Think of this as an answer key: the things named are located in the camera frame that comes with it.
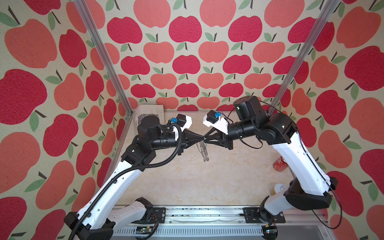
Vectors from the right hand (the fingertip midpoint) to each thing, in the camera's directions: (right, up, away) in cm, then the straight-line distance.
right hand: (207, 140), depth 57 cm
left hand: (-2, -1, -3) cm, 4 cm away
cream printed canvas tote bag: (-43, +17, +55) cm, 72 cm away
